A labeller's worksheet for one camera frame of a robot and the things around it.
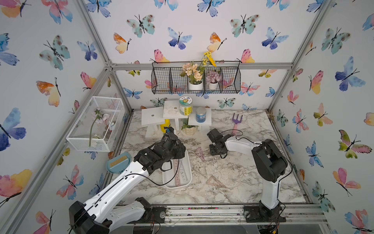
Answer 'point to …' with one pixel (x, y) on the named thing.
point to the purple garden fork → (236, 121)
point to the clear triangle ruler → (208, 168)
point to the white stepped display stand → (152, 117)
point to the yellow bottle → (167, 122)
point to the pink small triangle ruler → (217, 183)
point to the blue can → (200, 114)
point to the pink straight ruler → (177, 172)
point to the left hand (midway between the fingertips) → (183, 147)
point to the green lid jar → (186, 106)
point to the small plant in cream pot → (189, 130)
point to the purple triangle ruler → (199, 152)
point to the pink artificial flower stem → (99, 117)
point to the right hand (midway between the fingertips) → (215, 150)
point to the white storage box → (168, 175)
